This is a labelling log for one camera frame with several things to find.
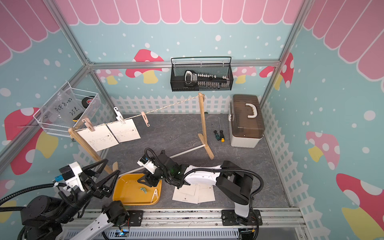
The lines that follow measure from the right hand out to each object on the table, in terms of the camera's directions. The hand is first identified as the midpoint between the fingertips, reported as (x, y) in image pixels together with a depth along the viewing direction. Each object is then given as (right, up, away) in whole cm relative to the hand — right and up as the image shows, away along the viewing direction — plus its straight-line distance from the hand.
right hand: (141, 177), depth 73 cm
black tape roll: (-33, +39, +8) cm, 51 cm away
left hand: (-2, +10, -18) cm, 21 cm away
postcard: (-4, +23, -8) cm, 24 cm away
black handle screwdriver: (+45, +20, +34) cm, 60 cm away
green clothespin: (-2, -9, +8) cm, 12 cm away
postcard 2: (+23, -12, +9) cm, 28 cm away
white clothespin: (+5, -11, +8) cm, 15 cm away
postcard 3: (+33, -12, +9) cm, 36 cm away
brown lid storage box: (+61, +29, +27) cm, 72 cm away
